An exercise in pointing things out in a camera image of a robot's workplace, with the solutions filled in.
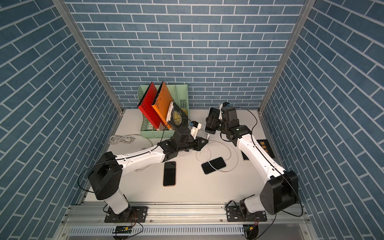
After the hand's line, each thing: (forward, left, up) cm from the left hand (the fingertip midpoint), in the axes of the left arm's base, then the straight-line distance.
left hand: (212, 143), depth 79 cm
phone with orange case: (-9, +24, -21) cm, 33 cm away
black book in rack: (+23, +22, -4) cm, 32 cm away
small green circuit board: (-35, +44, -23) cm, 61 cm away
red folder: (+19, +38, +8) cm, 44 cm away
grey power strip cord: (+14, +63, -17) cm, 67 cm away
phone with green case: (-2, -5, -20) cm, 21 cm away
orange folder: (+24, +29, +7) cm, 39 cm away
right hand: (+11, -1, +6) cm, 13 cm away
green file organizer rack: (+40, +21, +1) cm, 45 cm away
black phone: (+4, +1, +14) cm, 14 cm away
